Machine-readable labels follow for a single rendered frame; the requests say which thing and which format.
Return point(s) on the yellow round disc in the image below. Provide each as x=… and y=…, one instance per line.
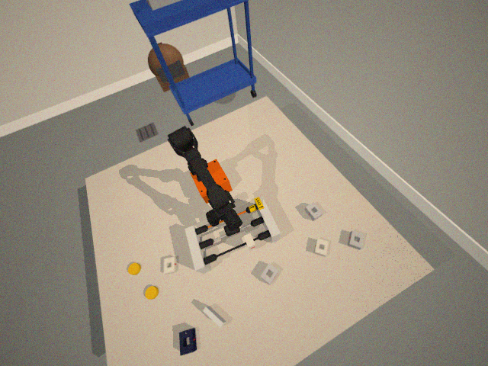
x=134, y=269
x=152, y=292

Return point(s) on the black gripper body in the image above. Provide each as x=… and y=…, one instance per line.
x=229, y=233

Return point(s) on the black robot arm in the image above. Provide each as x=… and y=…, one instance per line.
x=182, y=141

